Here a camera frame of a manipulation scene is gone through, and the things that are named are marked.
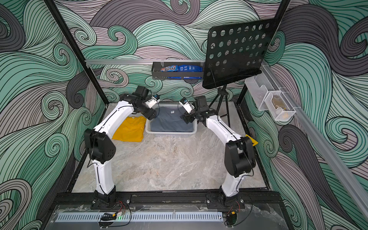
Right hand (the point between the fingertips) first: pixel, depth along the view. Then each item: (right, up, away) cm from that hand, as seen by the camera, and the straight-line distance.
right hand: (189, 110), depth 90 cm
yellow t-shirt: (-41, -13, +11) cm, 44 cm away
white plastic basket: (-11, -16, +4) cm, 19 cm away
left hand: (-25, +1, 0) cm, 25 cm away
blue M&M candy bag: (-5, +28, +2) cm, 29 cm away
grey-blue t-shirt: (-15, -6, +13) cm, 21 cm away
